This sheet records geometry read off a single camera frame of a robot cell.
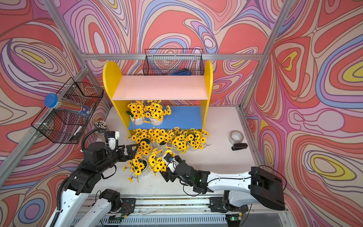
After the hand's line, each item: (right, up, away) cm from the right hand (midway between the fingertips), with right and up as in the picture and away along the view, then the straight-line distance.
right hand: (165, 166), depth 75 cm
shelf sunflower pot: (+18, +14, +9) cm, 24 cm away
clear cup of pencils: (-41, +21, +9) cm, 47 cm away
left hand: (-16, +12, -6) cm, 21 cm away
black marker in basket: (-46, +18, -3) cm, 50 cm away
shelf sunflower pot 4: (-3, +5, -9) cm, 10 cm away
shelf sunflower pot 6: (-7, +31, +5) cm, 32 cm away
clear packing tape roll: (+48, +13, +25) cm, 56 cm away
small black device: (+46, +7, +18) cm, 50 cm away
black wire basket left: (-54, +23, -4) cm, 59 cm away
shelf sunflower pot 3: (-15, +15, +9) cm, 23 cm away
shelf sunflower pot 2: (-3, +15, +7) cm, 17 cm away
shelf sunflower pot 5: (-18, +29, +7) cm, 34 cm away
